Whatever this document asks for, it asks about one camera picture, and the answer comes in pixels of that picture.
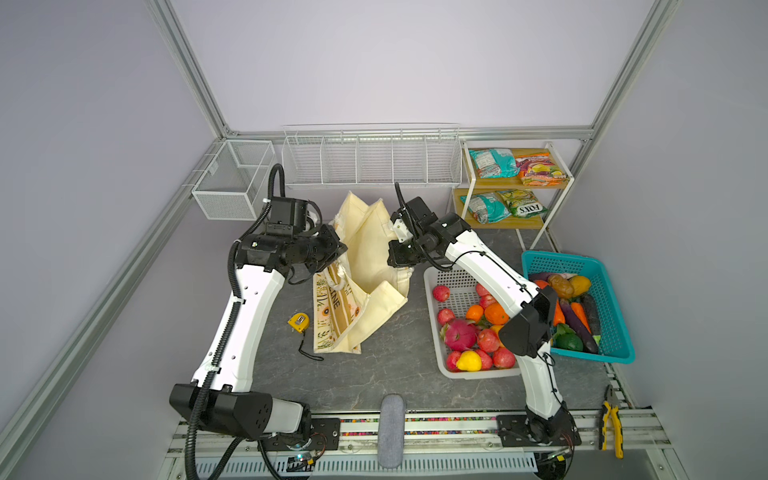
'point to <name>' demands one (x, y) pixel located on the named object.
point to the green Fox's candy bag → (523, 203)
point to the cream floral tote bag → (361, 287)
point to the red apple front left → (451, 360)
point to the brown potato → (562, 286)
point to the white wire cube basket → (230, 187)
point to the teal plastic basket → (615, 341)
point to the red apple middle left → (445, 316)
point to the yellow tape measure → (300, 321)
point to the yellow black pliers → (610, 410)
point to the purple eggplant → (586, 335)
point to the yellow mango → (581, 285)
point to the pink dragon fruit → (461, 335)
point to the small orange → (474, 312)
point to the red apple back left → (441, 293)
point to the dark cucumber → (591, 309)
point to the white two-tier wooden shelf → (543, 171)
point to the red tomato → (541, 284)
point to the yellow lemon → (469, 361)
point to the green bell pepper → (566, 338)
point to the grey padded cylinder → (391, 431)
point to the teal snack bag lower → (487, 207)
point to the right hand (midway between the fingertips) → (388, 263)
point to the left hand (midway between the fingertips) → (350, 249)
